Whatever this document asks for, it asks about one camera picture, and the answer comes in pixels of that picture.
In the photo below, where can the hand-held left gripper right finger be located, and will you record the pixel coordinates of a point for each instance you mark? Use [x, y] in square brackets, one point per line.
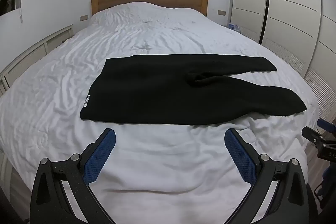
[240, 155]

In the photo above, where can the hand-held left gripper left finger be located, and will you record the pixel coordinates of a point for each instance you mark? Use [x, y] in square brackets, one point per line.
[101, 153]

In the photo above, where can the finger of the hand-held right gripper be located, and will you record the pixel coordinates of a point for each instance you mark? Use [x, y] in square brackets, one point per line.
[311, 134]
[325, 124]

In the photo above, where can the black pants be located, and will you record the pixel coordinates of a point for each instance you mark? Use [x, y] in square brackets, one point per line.
[157, 87]

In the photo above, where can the white low cabinet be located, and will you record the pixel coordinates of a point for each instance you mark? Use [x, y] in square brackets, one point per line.
[34, 53]

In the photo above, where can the white wardrobe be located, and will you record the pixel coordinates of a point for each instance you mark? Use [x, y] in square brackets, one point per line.
[288, 3]

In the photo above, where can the blue and white packet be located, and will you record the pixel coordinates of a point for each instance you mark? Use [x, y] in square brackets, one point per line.
[234, 27]

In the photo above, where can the white duvet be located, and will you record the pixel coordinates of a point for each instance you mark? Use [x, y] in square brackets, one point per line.
[157, 32]

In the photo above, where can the beige wall switch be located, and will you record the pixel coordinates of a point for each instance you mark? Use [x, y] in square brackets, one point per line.
[221, 12]
[84, 17]

